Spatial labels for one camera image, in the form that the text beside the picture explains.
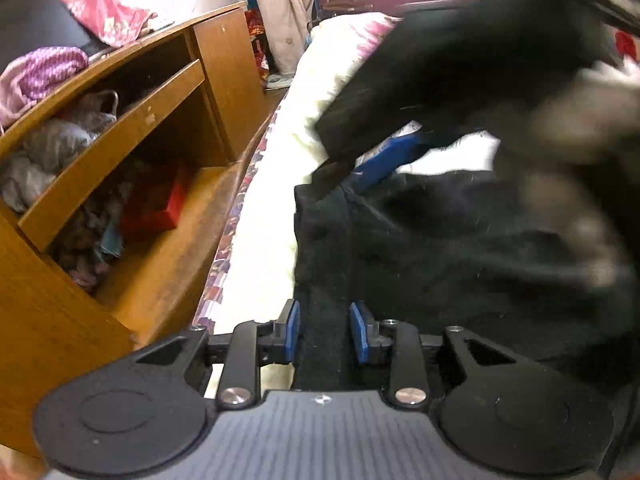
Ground black pants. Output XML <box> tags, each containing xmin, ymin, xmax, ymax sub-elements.
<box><xmin>294</xmin><ymin>171</ymin><xmax>639</xmax><ymax>392</ymax></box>

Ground pink yellow floral quilt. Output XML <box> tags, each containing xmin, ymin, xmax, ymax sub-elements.
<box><xmin>192</xmin><ymin>12</ymin><xmax>501</xmax><ymax>336</ymax></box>

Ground red box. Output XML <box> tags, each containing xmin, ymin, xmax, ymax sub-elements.
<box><xmin>118</xmin><ymin>162</ymin><xmax>193</xmax><ymax>244</ymax></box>

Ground dark handbag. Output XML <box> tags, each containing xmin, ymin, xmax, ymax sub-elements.
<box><xmin>320</xmin><ymin>0</ymin><xmax>374</xmax><ymax>15</ymax></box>

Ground left beige curtain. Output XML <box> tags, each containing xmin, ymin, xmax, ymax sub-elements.
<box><xmin>257</xmin><ymin>0</ymin><xmax>314</xmax><ymax>76</ymax></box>

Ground wooden desk cabinet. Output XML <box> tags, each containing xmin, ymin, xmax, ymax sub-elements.
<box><xmin>1</xmin><ymin>3</ymin><xmax>273</xmax><ymax>455</ymax></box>

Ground grey clothes in shelf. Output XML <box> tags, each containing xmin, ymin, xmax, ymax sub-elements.
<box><xmin>1</xmin><ymin>90</ymin><xmax>119</xmax><ymax>214</ymax></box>

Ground pink floral cloth cover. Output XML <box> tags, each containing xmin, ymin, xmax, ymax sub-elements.
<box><xmin>60</xmin><ymin>0</ymin><xmax>157</xmax><ymax>48</ymax></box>

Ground purple knitted garment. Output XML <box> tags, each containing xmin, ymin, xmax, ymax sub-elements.
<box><xmin>1</xmin><ymin>47</ymin><xmax>89</xmax><ymax>132</ymax></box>

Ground black television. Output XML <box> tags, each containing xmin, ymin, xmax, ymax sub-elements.
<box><xmin>0</xmin><ymin>0</ymin><xmax>107</xmax><ymax>70</ymax></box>

